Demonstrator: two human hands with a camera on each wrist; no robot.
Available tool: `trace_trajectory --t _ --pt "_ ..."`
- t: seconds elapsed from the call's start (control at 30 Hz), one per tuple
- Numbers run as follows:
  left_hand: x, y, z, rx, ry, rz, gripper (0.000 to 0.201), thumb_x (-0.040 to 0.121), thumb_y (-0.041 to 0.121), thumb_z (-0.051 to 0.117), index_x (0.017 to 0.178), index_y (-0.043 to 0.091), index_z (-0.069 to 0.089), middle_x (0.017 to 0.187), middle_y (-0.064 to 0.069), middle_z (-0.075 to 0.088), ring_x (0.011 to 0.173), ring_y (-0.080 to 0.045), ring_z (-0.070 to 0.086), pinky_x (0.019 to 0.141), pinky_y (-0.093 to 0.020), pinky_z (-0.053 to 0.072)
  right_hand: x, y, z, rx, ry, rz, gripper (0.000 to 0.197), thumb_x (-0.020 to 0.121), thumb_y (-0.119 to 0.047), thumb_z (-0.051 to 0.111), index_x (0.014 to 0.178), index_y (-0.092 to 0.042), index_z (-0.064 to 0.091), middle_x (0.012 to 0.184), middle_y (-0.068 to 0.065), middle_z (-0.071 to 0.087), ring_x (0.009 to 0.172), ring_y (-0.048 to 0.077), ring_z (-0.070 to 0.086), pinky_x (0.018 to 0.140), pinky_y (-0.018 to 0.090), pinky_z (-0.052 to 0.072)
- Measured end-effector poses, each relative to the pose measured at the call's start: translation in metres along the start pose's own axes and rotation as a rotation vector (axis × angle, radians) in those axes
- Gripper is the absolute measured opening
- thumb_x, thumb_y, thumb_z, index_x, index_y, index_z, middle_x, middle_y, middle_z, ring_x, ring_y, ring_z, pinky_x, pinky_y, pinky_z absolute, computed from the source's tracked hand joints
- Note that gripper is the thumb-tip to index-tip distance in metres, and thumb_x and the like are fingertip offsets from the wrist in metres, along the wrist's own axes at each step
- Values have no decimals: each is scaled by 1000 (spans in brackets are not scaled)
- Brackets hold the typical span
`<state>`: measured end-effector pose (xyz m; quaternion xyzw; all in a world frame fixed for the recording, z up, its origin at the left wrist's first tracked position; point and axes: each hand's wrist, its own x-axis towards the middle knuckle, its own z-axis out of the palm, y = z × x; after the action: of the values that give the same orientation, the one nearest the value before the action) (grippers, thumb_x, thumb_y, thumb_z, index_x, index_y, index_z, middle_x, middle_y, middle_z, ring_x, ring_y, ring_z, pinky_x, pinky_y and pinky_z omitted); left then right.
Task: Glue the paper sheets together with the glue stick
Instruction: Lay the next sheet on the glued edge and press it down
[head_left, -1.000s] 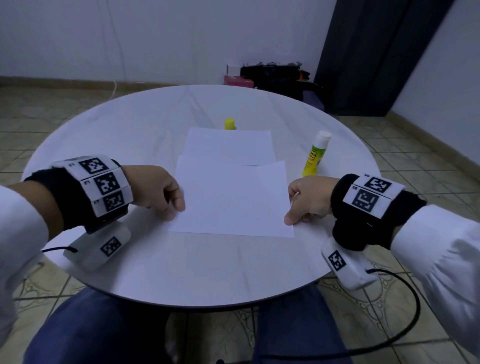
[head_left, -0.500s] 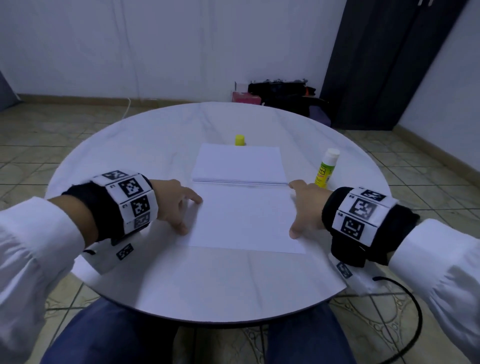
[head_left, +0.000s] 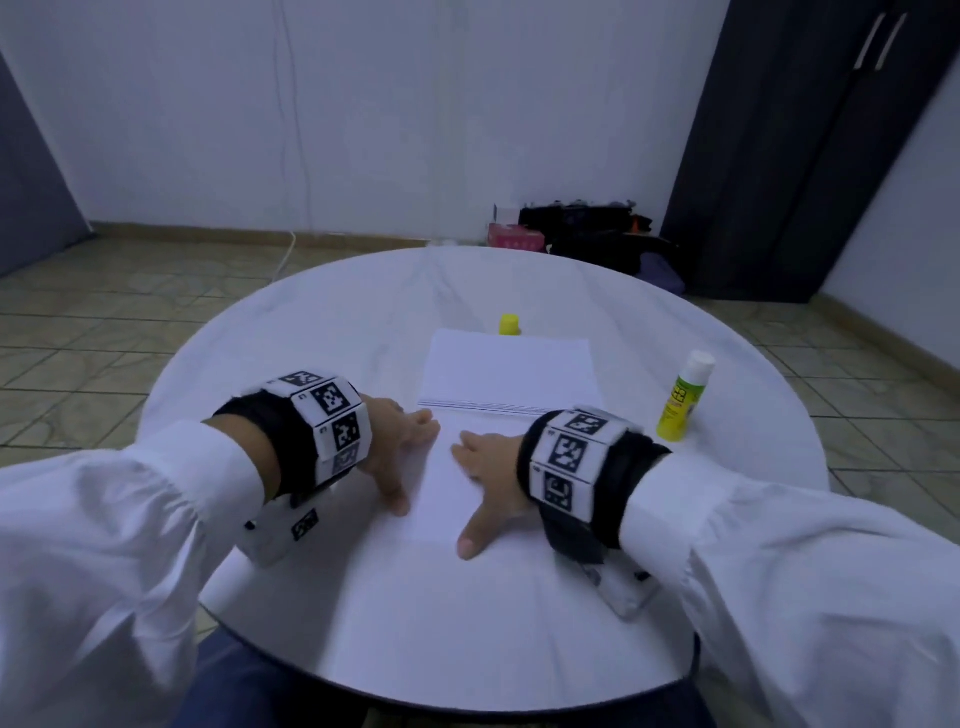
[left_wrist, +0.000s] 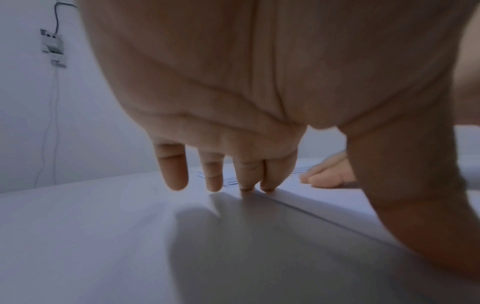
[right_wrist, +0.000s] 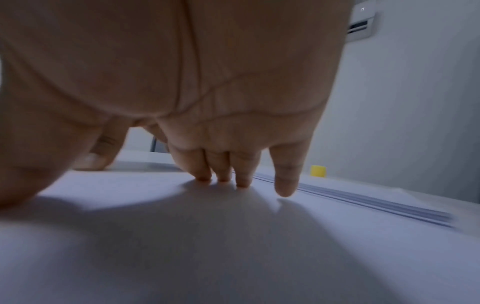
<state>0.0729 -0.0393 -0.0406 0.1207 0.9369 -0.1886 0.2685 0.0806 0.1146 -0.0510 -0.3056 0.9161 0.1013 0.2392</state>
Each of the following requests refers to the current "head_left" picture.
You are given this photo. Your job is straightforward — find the person's right hand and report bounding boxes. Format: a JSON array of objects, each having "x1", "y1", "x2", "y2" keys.
[{"x1": 450, "y1": 430, "x2": 539, "y2": 561}]

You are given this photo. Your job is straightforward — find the person's left hand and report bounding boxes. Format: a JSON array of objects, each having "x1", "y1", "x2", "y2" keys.
[{"x1": 357, "y1": 396, "x2": 443, "y2": 518}]

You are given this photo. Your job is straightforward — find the single white paper sheet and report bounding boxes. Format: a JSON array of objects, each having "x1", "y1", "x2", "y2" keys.
[
  {"x1": 393, "y1": 408, "x2": 542, "y2": 549},
  {"x1": 418, "y1": 328, "x2": 609, "y2": 417}
]

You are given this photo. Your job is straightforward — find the yellow glue stick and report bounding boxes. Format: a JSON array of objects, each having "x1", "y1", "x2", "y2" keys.
[{"x1": 655, "y1": 349, "x2": 719, "y2": 444}]

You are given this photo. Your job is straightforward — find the person's right forearm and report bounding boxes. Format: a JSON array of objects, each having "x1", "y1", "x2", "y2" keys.
[{"x1": 619, "y1": 450, "x2": 960, "y2": 728}]

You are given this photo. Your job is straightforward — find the person's left forearm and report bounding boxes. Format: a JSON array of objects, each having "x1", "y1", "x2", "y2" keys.
[{"x1": 0, "y1": 417, "x2": 284, "y2": 728}]

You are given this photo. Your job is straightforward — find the person's legs in blue jeans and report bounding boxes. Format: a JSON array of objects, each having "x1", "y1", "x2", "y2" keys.
[{"x1": 172, "y1": 627, "x2": 722, "y2": 728}]

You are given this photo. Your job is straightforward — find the black left wristband with markers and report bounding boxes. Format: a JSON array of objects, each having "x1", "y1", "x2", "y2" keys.
[{"x1": 213, "y1": 370, "x2": 374, "y2": 507}]

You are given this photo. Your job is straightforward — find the black wristband with markers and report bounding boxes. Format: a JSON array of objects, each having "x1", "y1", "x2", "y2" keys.
[
  {"x1": 213, "y1": 370, "x2": 374, "y2": 507},
  {"x1": 517, "y1": 406, "x2": 672, "y2": 564}
]

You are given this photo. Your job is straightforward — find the black right wristband with markers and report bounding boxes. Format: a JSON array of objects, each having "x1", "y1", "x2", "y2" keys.
[{"x1": 517, "y1": 406, "x2": 672, "y2": 564}]

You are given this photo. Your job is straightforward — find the pink box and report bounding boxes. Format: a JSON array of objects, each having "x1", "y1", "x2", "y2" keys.
[{"x1": 487, "y1": 222, "x2": 548, "y2": 252}]

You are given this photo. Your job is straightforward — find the black bag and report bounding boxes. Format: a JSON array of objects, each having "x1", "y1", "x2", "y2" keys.
[{"x1": 520, "y1": 201, "x2": 677, "y2": 279}]

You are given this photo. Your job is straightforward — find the blue suitcase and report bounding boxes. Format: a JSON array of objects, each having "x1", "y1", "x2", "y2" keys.
[{"x1": 637, "y1": 252, "x2": 689, "y2": 297}]

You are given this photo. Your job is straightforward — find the grey door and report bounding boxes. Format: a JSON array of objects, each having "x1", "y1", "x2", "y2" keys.
[{"x1": 0, "y1": 52, "x2": 92, "y2": 279}]

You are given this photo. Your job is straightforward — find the black wardrobe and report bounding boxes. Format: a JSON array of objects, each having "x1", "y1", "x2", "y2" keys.
[{"x1": 660, "y1": 0, "x2": 960, "y2": 305}]

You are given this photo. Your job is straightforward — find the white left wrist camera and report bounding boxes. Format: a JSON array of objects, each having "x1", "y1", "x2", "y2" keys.
[{"x1": 237, "y1": 495, "x2": 339, "y2": 569}]

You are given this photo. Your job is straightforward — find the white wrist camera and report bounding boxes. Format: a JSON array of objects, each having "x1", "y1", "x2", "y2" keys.
[
  {"x1": 585, "y1": 552, "x2": 665, "y2": 621},
  {"x1": 237, "y1": 495, "x2": 339, "y2": 569}
]

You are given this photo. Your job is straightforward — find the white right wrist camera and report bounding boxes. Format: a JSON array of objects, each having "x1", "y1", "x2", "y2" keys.
[{"x1": 585, "y1": 552, "x2": 665, "y2": 621}]

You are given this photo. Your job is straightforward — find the white wall cable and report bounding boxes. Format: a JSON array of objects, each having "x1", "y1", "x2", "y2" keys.
[{"x1": 270, "y1": 0, "x2": 314, "y2": 279}]

